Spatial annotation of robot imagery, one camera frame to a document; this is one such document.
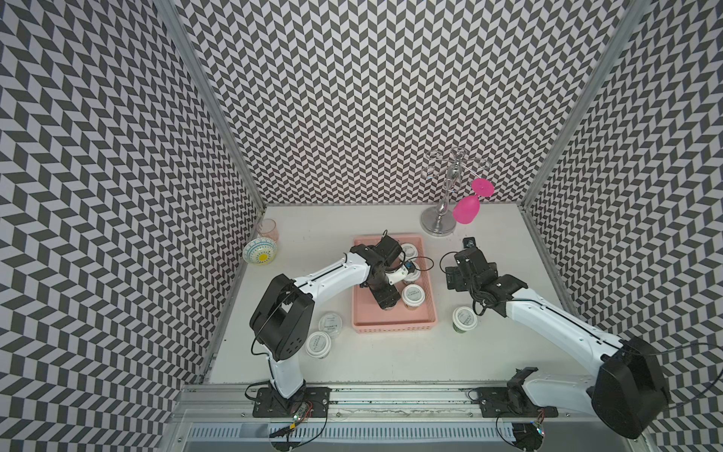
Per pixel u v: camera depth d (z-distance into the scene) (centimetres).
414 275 85
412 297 85
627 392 39
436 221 112
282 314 47
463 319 81
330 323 81
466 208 94
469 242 72
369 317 89
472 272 63
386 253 70
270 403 68
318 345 77
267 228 109
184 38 76
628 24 69
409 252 95
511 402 66
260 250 102
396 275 77
